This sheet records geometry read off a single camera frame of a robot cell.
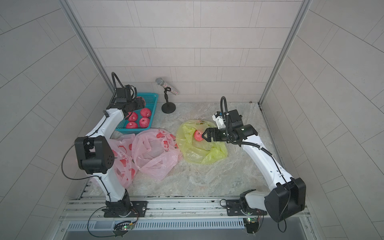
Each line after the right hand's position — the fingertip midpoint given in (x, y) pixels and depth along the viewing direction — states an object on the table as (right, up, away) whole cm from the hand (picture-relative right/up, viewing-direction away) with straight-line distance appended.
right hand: (209, 135), depth 76 cm
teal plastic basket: (-42, +22, +35) cm, 59 cm away
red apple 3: (-43, +12, +26) cm, 52 cm away
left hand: (-41, +20, +16) cm, 48 cm away
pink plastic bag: (-43, -17, -1) cm, 47 cm away
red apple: (-41, +5, +20) cm, 46 cm away
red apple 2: (-49, +4, +20) cm, 53 cm away
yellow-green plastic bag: (-3, -12, +11) cm, 16 cm away
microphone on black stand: (-29, +16, +36) cm, 49 cm away
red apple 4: (-6, -3, +15) cm, 16 cm away
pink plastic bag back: (-32, -13, +14) cm, 37 cm away
